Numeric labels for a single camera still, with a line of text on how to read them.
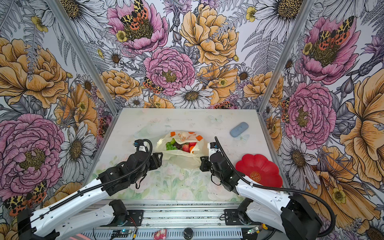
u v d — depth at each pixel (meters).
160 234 0.68
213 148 0.73
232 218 0.74
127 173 0.54
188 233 0.62
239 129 1.08
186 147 0.97
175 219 0.76
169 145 0.95
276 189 0.49
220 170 0.62
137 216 0.75
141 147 0.66
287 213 0.41
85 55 0.89
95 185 0.48
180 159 0.87
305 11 0.73
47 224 0.41
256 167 0.92
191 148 0.94
